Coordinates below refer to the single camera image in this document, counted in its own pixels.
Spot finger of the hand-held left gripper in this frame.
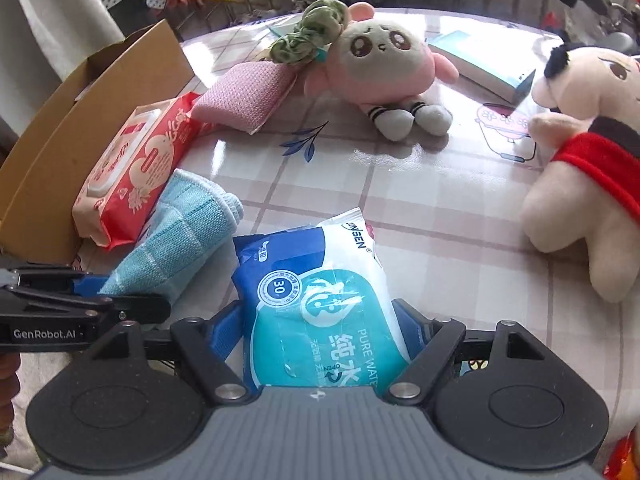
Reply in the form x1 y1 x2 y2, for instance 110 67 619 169
0 266 108 297
0 287 172 328

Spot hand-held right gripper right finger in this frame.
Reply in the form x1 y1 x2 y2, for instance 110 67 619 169
382 298 548 405

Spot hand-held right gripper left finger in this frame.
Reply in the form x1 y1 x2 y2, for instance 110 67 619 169
74 301 252 405

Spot blue wet wipes pack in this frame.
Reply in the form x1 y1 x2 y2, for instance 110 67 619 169
232 207 416 401

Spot teal towel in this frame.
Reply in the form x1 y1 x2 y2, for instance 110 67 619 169
97 169 245 306

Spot brown cardboard box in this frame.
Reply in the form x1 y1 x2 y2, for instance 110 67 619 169
0 19 193 266

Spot pink wet wipes pack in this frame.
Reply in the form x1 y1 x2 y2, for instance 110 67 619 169
72 91 221 251

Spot green scrunchie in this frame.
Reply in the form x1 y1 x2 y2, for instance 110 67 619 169
270 0 353 66

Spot person's left hand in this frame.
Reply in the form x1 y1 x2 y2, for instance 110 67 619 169
0 352 22 458

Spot cream fuzzy cloth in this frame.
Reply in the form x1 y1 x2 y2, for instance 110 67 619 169
15 352 76 471

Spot plaid floral tablecloth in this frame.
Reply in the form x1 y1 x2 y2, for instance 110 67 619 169
75 7 640 461

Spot cream plush doll red shirt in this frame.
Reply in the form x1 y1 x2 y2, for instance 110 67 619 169
521 42 640 303

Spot pink sponge cloth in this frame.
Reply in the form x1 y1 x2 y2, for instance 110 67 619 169
192 62 298 135

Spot red orange plastic bag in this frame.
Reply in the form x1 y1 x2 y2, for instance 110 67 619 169
602 435 640 480

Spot white curtain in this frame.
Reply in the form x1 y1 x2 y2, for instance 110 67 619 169
0 0 126 126

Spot dark box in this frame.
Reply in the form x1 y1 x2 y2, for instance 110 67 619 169
107 0 166 36

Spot pink plush doll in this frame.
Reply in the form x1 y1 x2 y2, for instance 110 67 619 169
304 2 460 142

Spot light blue box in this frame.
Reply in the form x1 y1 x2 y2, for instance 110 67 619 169
427 30 538 103

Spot grey cushion pad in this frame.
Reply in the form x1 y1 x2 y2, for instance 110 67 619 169
597 30 633 56

